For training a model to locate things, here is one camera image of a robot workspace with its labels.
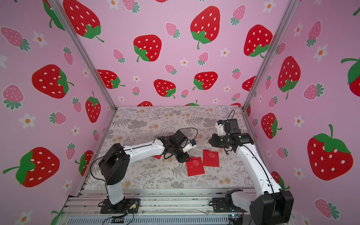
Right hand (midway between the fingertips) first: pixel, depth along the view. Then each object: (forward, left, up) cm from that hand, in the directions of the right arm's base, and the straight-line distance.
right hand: (213, 140), depth 79 cm
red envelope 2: (-2, -1, -19) cm, 20 cm away
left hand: (-5, +14, -13) cm, 20 cm away
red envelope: (-9, +10, -19) cm, 23 cm away
